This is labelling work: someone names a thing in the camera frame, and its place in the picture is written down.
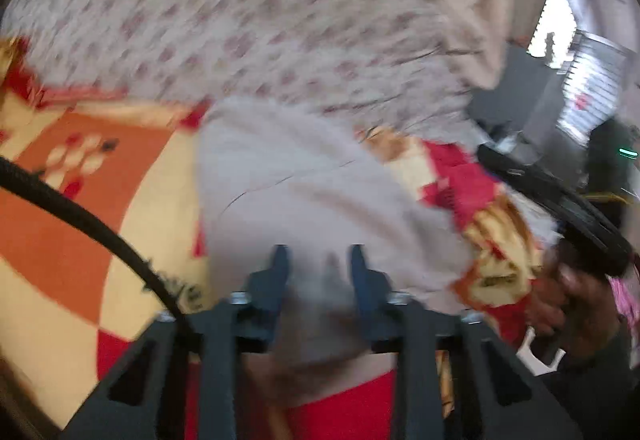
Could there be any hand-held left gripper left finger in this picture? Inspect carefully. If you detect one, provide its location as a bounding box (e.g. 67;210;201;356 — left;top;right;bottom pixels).
60;244;292;440

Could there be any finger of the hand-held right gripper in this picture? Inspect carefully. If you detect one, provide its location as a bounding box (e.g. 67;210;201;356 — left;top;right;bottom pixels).
476;142;596;241

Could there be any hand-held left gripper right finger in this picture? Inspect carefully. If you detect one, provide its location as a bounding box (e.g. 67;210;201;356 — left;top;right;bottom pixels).
349;244;583;440

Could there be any grey-beige zip jacket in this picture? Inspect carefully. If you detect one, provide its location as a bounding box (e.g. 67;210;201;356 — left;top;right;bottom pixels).
192;95;501;411

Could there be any person's right forearm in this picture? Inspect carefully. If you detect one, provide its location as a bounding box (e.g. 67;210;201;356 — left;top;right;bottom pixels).
540;320;640;440

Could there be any person's right hand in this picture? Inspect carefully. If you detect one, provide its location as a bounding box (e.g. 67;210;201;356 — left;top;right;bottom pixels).
527;260;622;362

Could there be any white slatted panel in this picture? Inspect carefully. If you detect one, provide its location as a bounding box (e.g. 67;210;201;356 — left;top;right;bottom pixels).
555;30;632;146

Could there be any dark grey cabinet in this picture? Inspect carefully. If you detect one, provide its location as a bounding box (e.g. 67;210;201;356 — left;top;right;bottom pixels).
467;45;591;161

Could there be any pink cloth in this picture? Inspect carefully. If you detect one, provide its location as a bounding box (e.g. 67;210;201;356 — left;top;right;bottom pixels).
609;267;640;326

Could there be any window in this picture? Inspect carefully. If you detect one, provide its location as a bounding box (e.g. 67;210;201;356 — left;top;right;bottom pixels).
530;0;581;68

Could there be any red orange printed blanket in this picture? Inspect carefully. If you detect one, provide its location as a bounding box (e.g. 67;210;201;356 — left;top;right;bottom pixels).
0;37;561;440

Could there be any floral quilt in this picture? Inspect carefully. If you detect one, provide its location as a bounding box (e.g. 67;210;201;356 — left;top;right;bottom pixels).
0;0;501;146

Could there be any black cable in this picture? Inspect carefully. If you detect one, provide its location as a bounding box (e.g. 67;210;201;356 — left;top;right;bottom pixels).
0;156;201;336

